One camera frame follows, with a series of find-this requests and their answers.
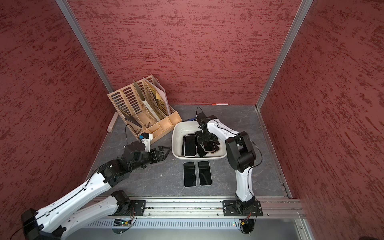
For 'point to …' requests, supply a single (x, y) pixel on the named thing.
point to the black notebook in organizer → (131, 119)
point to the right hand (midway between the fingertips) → (207, 142)
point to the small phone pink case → (209, 146)
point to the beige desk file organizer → (141, 105)
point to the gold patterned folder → (158, 98)
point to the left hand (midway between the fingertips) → (164, 154)
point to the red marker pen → (220, 104)
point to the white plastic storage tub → (181, 128)
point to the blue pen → (193, 118)
